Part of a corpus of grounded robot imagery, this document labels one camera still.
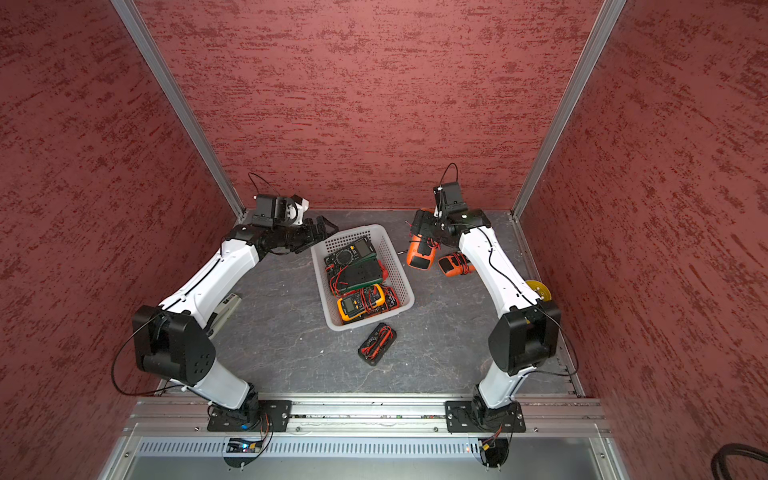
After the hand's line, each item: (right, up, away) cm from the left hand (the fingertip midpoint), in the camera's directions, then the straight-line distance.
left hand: (326, 239), depth 83 cm
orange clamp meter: (+27, -3, -1) cm, 27 cm away
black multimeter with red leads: (+15, -30, 0) cm, 33 cm away
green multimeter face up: (+7, -4, +15) cm, 17 cm away
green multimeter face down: (+8, -11, +9) cm, 16 cm away
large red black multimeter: (+19, -20, +7) cm, 28 cm away
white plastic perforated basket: (+16, -4, +14) cm, 22 cm away
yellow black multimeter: (+9, -19, +2) cm, 21 cm away
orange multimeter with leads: (+41, -9, +17) cm, 45 cm away
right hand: (+28, +2, +1) cm, 28 cm away
